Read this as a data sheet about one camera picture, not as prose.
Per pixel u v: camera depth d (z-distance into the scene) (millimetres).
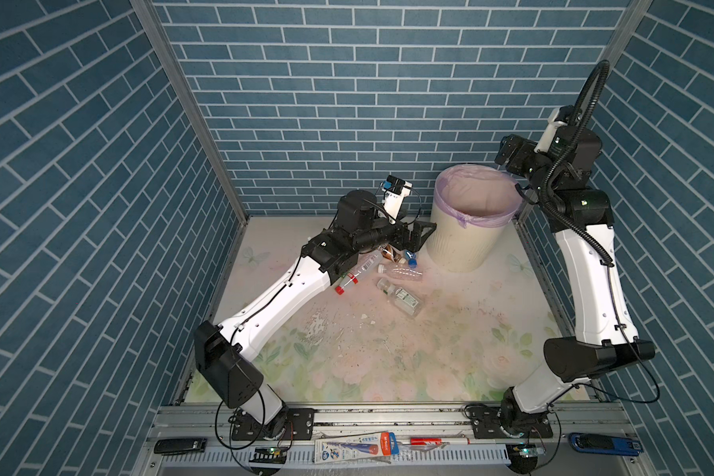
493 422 736
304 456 696
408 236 603
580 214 448
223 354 400
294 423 731
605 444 671
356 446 697
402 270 996
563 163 458
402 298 912
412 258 1050
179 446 677
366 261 1014
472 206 1079
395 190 569
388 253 1050
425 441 706
